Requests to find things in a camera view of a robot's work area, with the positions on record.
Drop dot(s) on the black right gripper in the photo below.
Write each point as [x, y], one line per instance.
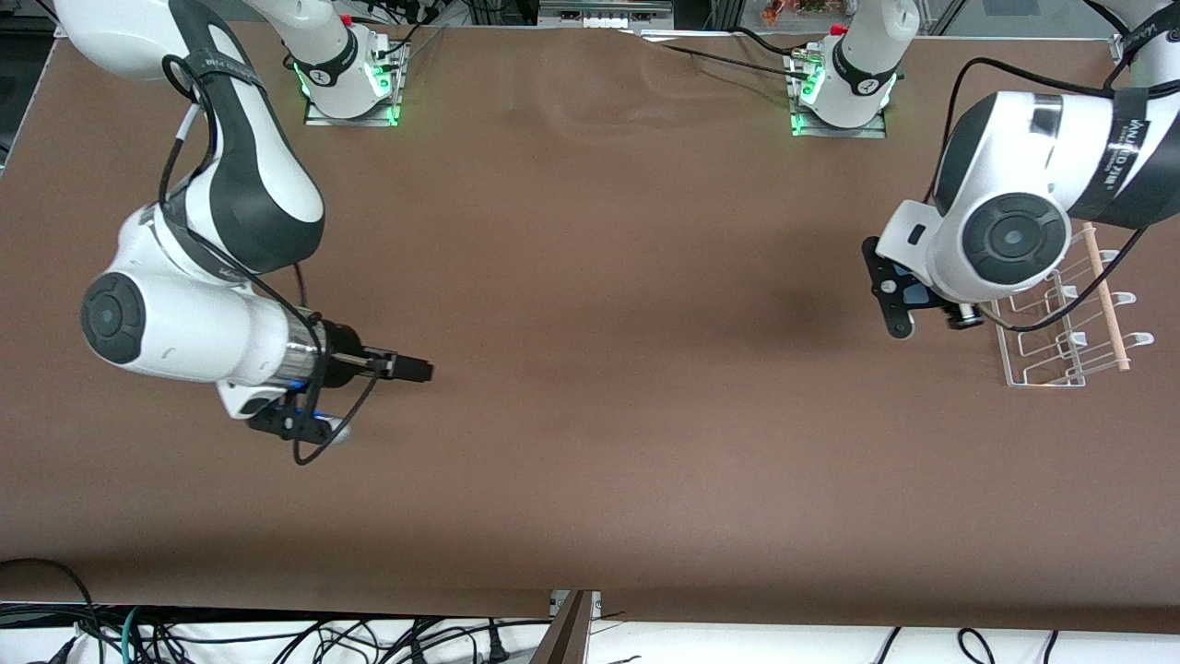
[345, 361]

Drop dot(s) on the brown wooden beam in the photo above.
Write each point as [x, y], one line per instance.
[564, 636]

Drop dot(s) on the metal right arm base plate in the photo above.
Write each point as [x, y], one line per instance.
[350, 120]

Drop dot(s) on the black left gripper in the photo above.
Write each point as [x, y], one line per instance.
[968, 325]

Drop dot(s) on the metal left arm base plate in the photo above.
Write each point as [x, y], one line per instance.
[839, 132]

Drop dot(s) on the small metal bracket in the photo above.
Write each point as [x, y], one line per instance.
[595, 601]

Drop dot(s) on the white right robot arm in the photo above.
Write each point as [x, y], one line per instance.
[184, 323]

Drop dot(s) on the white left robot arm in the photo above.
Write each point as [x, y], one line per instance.
[1014, 138]

